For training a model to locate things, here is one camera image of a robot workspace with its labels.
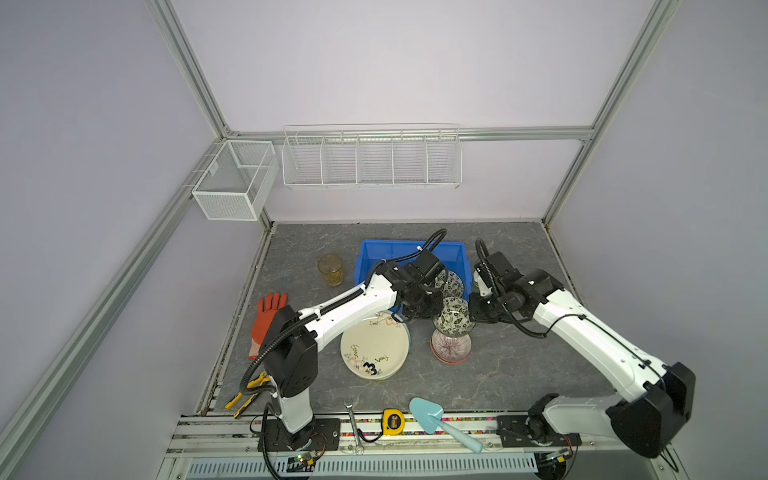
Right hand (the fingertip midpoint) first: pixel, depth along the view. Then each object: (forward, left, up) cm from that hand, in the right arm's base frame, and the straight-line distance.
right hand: (472, 315), depth 78 cm
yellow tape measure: (-22, +21, -13) cm, 33 cm away
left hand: (-1, +9, -1) cm, 9 cm away
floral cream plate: (-4, +26, -12) cm, 29 cm away
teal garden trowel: (-21, +12, -16) cm, 29 cm away
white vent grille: (-31, +42, -18) cm, 56 cm away
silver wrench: (-28, +29, -16) cm, 43 cm away
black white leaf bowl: (+17, +3, -11) cm, 20 cm away
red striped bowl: (-4, +5, -13) cm, 15 cm away
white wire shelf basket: (+49, +28, +16) cm, 59 cm away
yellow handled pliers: (-23, +42, +19) cm, 52 cm away
